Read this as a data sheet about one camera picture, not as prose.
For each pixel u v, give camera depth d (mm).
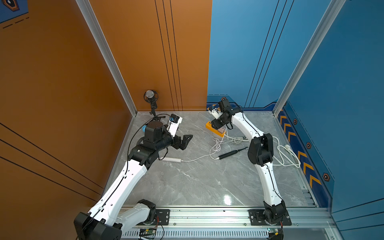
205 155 947
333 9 698
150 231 719
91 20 728
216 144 916
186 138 631
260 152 614
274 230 724
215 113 922
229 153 950
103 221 375
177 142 625
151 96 968
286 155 943
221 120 873
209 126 1081
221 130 1023
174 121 600
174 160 920
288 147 992
